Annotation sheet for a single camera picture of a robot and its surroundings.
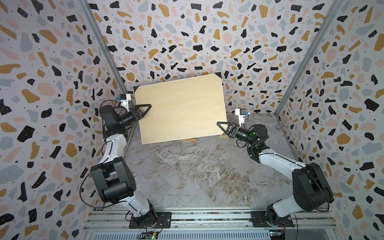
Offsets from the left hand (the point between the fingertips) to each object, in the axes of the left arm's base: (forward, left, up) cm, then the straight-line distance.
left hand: (152, 109), depth 76 cm
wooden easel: (+2, -20, -30) cm, 36 cm away
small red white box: (-14, -36, -5) cm, 39 cm away
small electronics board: (-50, 0, -35) cm, 61 cm away
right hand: (-11, -33, -2) cm, 35 cm away
